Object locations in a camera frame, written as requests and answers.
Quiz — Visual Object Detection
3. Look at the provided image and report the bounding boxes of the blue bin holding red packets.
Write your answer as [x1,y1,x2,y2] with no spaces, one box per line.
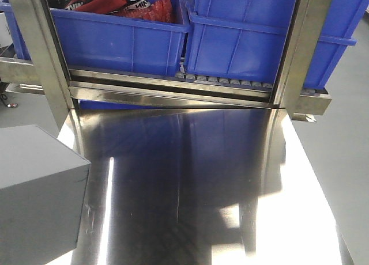
[47,0,191,77]

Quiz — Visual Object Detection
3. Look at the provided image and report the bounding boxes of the red crinkled packet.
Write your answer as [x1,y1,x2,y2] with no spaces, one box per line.
[115,0,174,24]

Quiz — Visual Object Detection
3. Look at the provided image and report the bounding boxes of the black cable with red plug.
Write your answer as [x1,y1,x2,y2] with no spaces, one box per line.
[0,86,18,109]

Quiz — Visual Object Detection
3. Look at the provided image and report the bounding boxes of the red and black snack bag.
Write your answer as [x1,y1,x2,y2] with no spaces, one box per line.
[44,0,150,16]

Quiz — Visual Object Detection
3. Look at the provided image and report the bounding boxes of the grey block with square hole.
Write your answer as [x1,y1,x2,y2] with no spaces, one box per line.
[0,124,92,265]

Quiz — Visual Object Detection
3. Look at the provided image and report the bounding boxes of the large blue plastic bin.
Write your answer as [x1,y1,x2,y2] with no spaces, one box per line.
[184,10,357,90]

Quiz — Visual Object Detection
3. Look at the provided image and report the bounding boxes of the blue bin nested inside bin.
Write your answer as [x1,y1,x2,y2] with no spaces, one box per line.
[189,0,369,44]

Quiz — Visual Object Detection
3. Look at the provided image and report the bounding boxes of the steel rack with roller shelves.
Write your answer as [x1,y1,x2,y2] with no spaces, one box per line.
[0,0,332,123]

